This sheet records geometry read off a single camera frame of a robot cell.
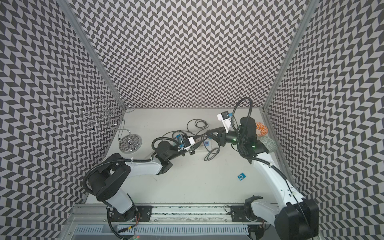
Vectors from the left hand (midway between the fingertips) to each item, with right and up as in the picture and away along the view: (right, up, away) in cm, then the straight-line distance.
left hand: (205, 136), depth 72 cm
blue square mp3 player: (-17, -3, +28) cm, 33 cm away
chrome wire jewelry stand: (-68, +12, +29) cm, 75 cm away
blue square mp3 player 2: (+21, -25, +13) cm, 35 cm away
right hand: (+1, 0, -2) cm, 2 cm away
